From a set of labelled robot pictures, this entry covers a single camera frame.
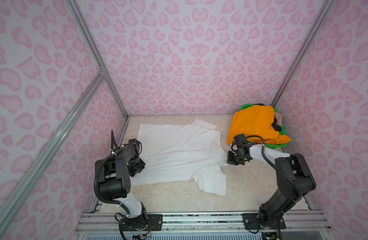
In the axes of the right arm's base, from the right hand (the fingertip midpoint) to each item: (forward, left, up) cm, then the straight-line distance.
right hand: (227, 160), depth 92 cm
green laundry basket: (+18, -37, +6) cm, 42 cm away
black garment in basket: (+20, -33, +9) cm, 39 cm away
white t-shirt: (+6, +34, -4) cm, 35 cm away
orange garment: (+21, -19, +14) cm, 31 cm away
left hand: (-7, +53, -1) cm, 53 cm away
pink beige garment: (+30, -38, +8) cm, 49 cm away
